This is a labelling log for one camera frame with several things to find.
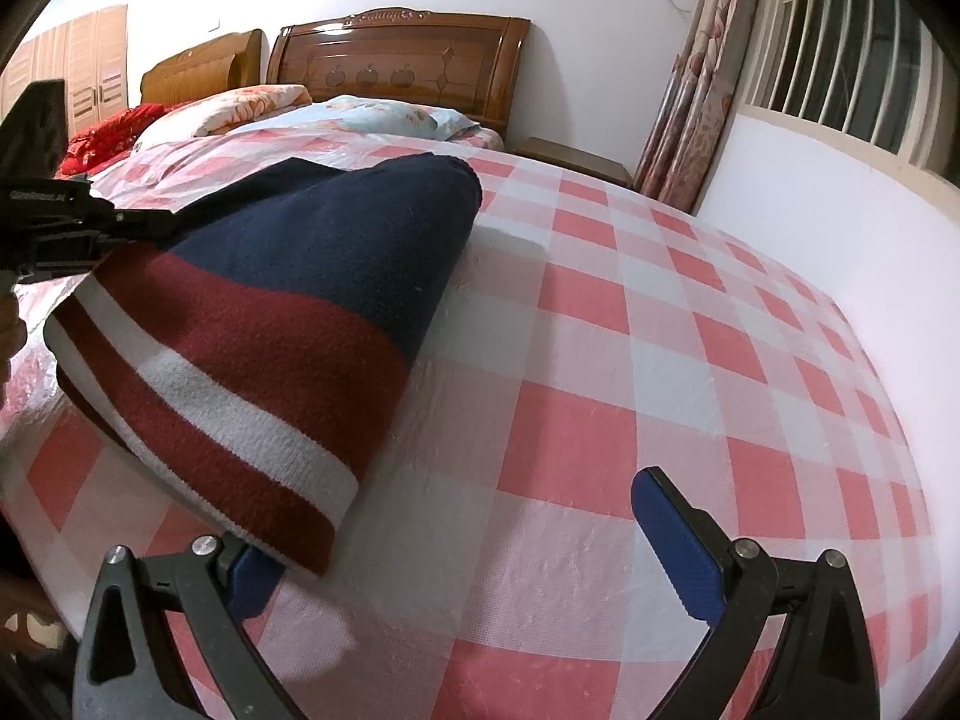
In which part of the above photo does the pink floral curtain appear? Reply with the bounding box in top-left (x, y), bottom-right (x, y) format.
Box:
top-left (633, 0), bottom-right (758, 213)

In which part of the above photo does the pink checkered bed sheet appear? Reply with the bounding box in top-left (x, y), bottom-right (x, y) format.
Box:
top-left (2, 130), bottom-right (955, 718)

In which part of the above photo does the window with cream bars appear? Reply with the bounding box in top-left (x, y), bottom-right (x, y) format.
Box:
top-left (740, 0), bottom-right (958, 185)

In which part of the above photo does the dark wooden nightstand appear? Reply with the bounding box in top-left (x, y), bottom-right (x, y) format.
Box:
top-left (514, 137), bottom-right (633, 187)

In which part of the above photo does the striped red white navy sweater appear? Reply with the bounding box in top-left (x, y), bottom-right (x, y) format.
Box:
top-left (44, 153), bottom-right (482, 575)

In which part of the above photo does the dark wooden headboard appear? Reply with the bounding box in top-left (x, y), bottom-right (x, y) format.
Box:
top-left (265, 7), bottom-right (530, 133)

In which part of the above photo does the orange floral pillow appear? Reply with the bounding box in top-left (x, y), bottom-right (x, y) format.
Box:
top-left (133, 85), bottom-right (313, 151)

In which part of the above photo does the light wooden headboard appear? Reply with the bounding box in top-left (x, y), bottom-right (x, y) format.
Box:
top-left (140, 29), bottom-right (265, 106)

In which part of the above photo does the light blue floral pillow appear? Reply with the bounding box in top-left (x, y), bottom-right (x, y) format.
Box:
top-left (235, 94), bottom-right (478, 142)

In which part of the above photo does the light wooden wardrobe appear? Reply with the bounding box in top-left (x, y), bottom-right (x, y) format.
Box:
top-left (2, 5), bottom-right (128, 137)

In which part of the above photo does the person's left hand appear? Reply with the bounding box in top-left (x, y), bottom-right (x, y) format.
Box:
top-left (0, 293), bottom-right (28, 405)

